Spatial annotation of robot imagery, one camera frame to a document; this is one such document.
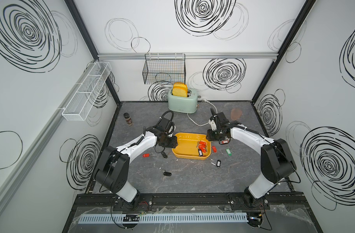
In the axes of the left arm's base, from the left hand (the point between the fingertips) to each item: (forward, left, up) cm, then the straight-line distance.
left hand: (174, 143), depth 88 cm
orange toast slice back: (+39, -2, +15) cm, 42 cm away
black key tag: (-4, +7, -7) cm, 11 cm away
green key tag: (-1, -35, -7) cm, 36 cm away
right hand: (+5, -22, 0) cm, 22 cm away
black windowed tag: (-9, -27, -7) cm, 29 cm away
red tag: (-4, -27, +10) cm, 29 cm away
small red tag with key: (-4, +18, -9) cm, 21 cm away
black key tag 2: (-15, +4, -8) cm, 18 cm away
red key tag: (+1, -26, -8) cm, 27 cm away
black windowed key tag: (-2, -17, -7) cm, 18 cm away
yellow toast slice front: (+34, -2, +14) cm, 37 cm away
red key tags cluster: (+2, -18, -7) cm, 19 cm away
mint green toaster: (+32, -8, +1) cm, 33 cm away
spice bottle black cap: (+19, +33, 0) cm, 38 cm away
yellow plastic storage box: (+1, -8, -7) cm, 10 cm away
